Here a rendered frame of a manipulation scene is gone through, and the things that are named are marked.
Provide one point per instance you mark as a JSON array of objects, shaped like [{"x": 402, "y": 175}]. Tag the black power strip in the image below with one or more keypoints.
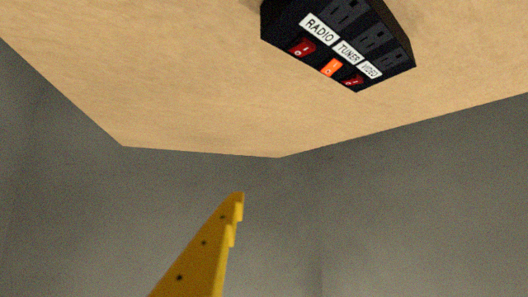
[{"x": 357, "y": 43}]

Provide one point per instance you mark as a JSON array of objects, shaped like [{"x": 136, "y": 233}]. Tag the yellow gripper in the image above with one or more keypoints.
[{"x": 199, "y": 269}]

